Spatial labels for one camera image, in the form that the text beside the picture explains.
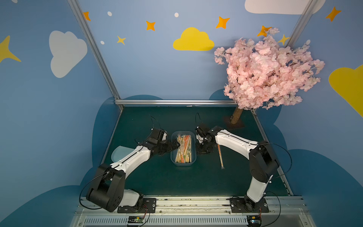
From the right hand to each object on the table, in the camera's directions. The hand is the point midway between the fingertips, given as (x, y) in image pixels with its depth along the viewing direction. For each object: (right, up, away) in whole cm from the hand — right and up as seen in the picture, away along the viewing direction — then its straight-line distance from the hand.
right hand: (199, 151), depth 89 cm
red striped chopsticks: (+15, -4, +4) cm, 16 cm away
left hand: (-16, +4, -1) cm, 16 cm away
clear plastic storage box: (-17, -2, +3) cm, 18 cm away
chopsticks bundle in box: (-10, -1, +4) cm, 11 cm away
